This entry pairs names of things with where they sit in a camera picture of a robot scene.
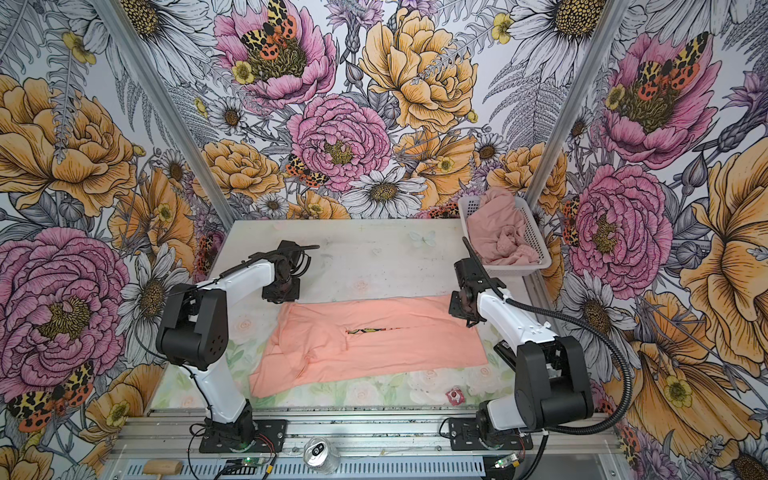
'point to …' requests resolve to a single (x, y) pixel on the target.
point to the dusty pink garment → (497, 227)
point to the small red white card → (455, 396)
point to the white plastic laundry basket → (520, 270)
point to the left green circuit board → (253, 460)
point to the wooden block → (162, 467)
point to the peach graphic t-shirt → (325, 340)
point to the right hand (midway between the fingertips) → (464, 318)
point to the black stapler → (505, 351)
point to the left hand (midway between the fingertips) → (282, 303)
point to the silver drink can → (320, 455)
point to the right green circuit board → (510, 460)
